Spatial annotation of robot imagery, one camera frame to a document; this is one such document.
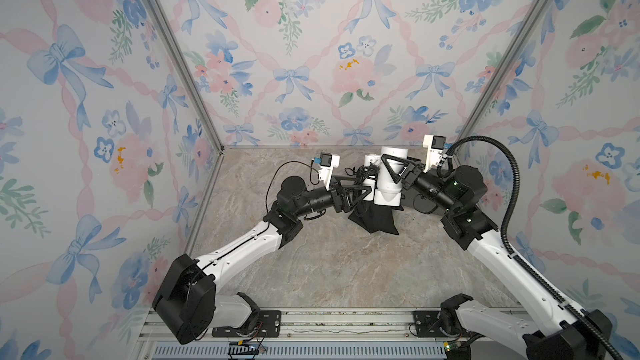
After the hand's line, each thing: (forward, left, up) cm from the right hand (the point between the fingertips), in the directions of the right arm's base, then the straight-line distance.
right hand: (382, 141), depth 65 cm
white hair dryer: (-11, -1, -7) cm, 13 cm away
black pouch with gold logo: (-4, -2, -33) cm, 33 cm away
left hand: (-10, +4, -6) cm, 13 cm away
